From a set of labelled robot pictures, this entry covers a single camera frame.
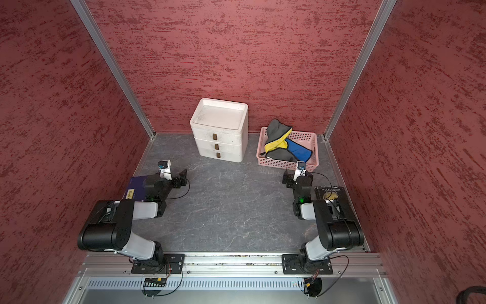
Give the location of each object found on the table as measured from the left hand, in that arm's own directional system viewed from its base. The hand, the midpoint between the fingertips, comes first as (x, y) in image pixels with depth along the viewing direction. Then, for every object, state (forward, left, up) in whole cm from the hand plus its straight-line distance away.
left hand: (177, 172), depth 93 cm
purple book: (-7, +22, -7) cm, 24 cm away
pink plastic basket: (+27, -73, -5) cm, 78 cm away
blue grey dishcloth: (+18, -67, -6) cm, 70 cm away
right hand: (+1, -60, 0) cm, 60 cm away
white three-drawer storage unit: (+15, -22, +16) cm, 31 cm away
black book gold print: (-7, -78, -7) cm, 78 cm away
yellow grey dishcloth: (+21, -53, -4) cm, 57 cm away
